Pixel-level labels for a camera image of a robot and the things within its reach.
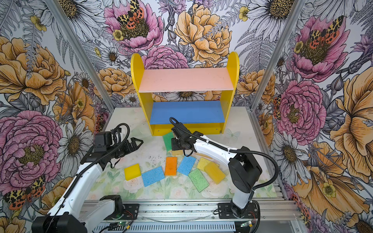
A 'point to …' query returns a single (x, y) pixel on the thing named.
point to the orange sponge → (171, 166)
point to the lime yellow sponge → (201, 164)
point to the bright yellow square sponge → (132, 172)
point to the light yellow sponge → (204, 155)
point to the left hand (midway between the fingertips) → (137, 149)
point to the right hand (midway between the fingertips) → (175, 148)
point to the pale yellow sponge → (177, 152)
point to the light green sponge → (198, 180)
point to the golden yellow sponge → (215, 174)
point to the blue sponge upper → (186, 165)
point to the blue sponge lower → (152, 176)
